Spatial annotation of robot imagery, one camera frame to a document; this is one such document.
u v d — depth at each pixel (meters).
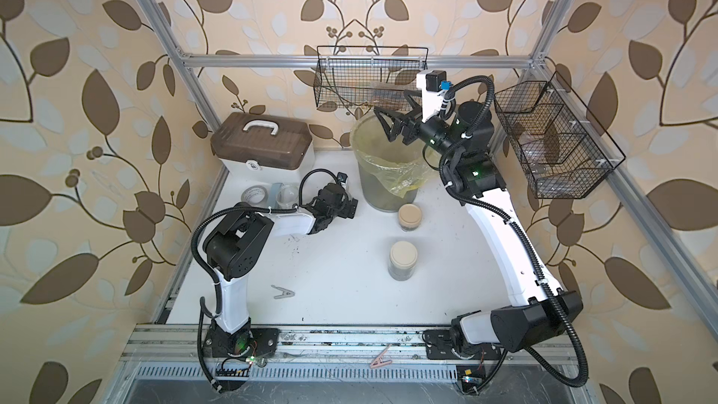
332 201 0.79
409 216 0.94
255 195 1.05
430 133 0.54
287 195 1.05
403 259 0.77
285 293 0.83
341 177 0.89
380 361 0.71
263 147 0.94
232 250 0.52
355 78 0.96
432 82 0.49
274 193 1.02
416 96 0.62
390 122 0.53
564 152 0.73
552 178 0.63
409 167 0.79
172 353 0.74
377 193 0.83
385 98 0.85
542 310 0.38
